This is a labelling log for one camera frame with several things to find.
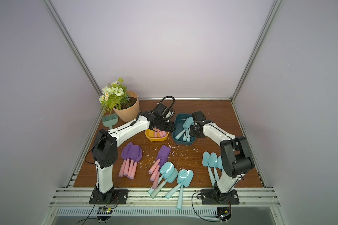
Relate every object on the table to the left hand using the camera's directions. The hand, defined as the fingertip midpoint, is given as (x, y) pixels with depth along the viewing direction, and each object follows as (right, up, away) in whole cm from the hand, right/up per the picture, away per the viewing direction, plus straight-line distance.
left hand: (175, 128), depth 87 cm
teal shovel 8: (+23, -21, -3) cm, 32 cm away
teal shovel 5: (+2, -30, -10) cm, 32 cm away
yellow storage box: (-18, -6, +10) cm, 22 cm away
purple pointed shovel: (-10, -5, +7) cm, 13 cm away
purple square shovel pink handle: (-7, -4, +6) cm, 10 cm away
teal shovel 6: (+5, -28, -9) cm, 30 cm away
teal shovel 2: (+9, -7, +7) cm, 13 cm away
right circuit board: (+25, -42, -18) cm, 52 cm away
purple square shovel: (-14, -5, +9) cm, 18 cm away
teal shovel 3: (-5, -25, -6) cm, 26 cm away
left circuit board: (-38, -44, -15) cm, 60 cm away
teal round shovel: (+9, +1, +13) cm, 15 cm away
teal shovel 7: (+19, -21, -3) cm, 28 cm away
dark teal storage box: (+4, -3, +12) cm, 13 cm away
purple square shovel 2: (-9, -19, -1) cm, 21 cm away
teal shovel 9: (+27, -21, -4) cm, 35 cm away
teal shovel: (+6, -6, +9) cm, 12 cm away
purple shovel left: (-27, -16, +2) cm, 32 cm away
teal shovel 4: (-5, -29, -10) cm, 31 cm away
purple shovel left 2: (-25, -23, -6) cm, 34 cm away
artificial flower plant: (-38, +20, -4) cm, 43 cm away
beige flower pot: (-31, +12, +5) cm, 33 cm away
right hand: (+14, -1, +6) cm, 15 cm away
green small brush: (-51, +3, +19) cm, 55 cm away
